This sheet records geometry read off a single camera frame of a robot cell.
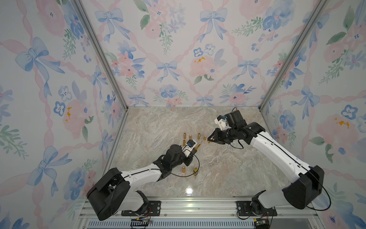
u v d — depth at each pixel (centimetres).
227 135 65
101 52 86
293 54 86
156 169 60
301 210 43
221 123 72
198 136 100
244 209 73
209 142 75
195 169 88
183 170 84
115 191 43
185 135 100
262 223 73
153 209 76
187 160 73
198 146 80
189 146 69
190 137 100
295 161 44
